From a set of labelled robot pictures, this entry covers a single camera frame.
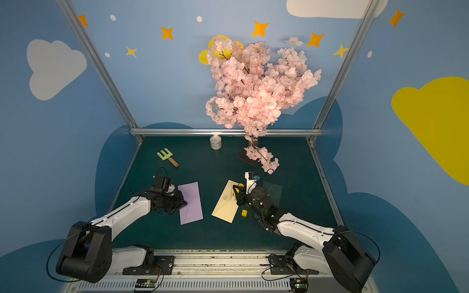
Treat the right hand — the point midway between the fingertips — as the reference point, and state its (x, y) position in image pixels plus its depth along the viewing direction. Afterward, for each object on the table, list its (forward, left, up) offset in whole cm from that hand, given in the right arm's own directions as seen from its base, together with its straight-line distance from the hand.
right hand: (238, 184), depth 82 cm
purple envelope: (-8, +23, -17) cm, 29 cm away
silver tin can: (+37, +17, -11) cm, 42 cm away
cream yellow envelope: (-5, +6, -17) cm, 18 cm away
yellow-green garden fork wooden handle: (+26, +46, -15) cm, 54 cm away
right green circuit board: (-35, -27, -19) cm, 48 cm away
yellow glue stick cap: (-8, -4, -15) cm, 17 cm away
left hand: (-4, +24, -11) cm, 27 cm away
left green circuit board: (-38, +35, -16) cm, 54 cm away
